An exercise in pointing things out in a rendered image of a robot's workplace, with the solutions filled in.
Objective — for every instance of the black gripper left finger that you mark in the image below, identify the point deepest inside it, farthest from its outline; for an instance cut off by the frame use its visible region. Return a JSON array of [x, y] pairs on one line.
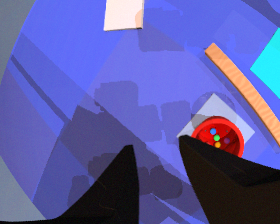
[[114, 198]]

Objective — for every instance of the blue marble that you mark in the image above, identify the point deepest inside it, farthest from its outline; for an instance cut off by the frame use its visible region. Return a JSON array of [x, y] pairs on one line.
[[212, 131]]

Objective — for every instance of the red cup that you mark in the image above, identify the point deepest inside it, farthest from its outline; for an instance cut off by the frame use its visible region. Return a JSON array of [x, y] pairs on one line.
[[221, 124]]

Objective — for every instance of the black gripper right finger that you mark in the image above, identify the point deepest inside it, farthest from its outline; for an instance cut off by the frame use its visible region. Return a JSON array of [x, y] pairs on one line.
[[231, 190]]

